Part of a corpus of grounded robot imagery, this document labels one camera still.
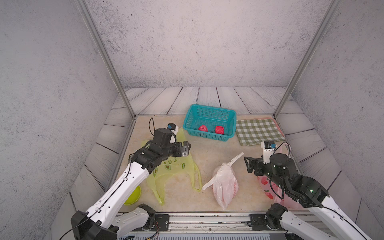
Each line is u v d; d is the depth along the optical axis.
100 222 0.38
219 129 1.04
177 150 0.65
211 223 0.74
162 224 0.73
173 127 0.66
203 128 1.06
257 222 0.72
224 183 0.73
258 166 0.59
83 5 0.70
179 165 0.91
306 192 0.44
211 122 1.16
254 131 1.11
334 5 0.70
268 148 0.57
